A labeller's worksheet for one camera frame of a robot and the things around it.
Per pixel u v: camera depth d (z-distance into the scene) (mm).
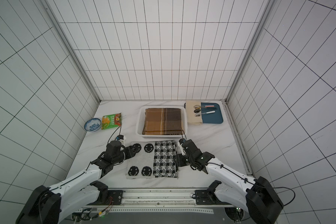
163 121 932
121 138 786
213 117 1071
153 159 827
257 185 425
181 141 761
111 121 1041
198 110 1117
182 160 721
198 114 1099
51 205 397
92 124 1029
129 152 754
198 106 1138
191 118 1057
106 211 686
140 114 999
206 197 661
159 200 727
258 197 396
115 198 723
